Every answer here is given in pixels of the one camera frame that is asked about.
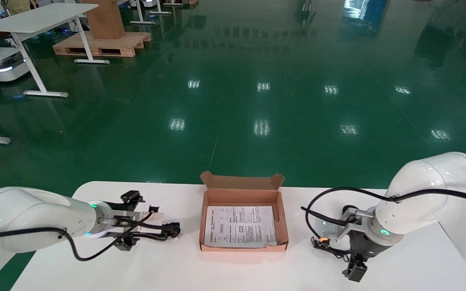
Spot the tall brown cardboard carton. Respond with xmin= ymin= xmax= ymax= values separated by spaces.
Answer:
xmin=80 ymin=0 xmax=125 ymax=40

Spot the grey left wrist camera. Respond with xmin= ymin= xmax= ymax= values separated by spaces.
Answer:
xmin=138 ymin=211 xmax=164 ymax=226

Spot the yellow object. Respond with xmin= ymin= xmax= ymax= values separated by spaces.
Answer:
xmin=2 ymin=0 xmax=38 ymax=15

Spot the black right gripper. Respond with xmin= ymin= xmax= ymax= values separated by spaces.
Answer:
xmin=342 ymin=230 xmax=392 ymax=283

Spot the white table leg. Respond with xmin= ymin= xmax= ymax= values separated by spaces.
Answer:
xmin=149 ymin=0 xmax=184 ymax=16
xmin=129 ymin=0 xmax=156 ymax=25

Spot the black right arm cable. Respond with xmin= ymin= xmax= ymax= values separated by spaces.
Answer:
xmin=301 ymin=187 xmax=466 ymax=240

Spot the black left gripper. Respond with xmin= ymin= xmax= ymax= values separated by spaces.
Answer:
xmin=104 ymin=191 xmax=160 ymax=251

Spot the large wooden pallet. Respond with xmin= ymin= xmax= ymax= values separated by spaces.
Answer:
xmin=53 ymin=32 xmax=151 ymax=57

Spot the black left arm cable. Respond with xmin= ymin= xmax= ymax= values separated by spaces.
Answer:
xmin=0 ymin=211 xmax=153 ymax=261

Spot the thick black power cable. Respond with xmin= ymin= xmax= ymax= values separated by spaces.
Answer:
xmin=130 ymin=221 xmax=182 ymax=242

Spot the white printed paper manual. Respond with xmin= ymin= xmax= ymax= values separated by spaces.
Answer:
xmin=205 ymin=206 xmax=277 ymax=248

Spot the white desk with legs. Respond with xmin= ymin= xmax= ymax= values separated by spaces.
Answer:
xmin=0 ymin=3 xmax=110 ymax=97

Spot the thin black cable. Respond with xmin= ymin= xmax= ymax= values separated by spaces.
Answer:
xmin=311 ymin=236 xmax=353 ymax=261

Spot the open brown cardboard box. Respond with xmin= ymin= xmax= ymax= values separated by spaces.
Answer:
xmin=199 ymin=171 xmax=290 ymax=253

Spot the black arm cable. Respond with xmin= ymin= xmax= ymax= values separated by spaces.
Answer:
xmin=301 ymin=187 xmax=466 ymax=240
xmin=0 ymin=211 xmax=153 ymax=261

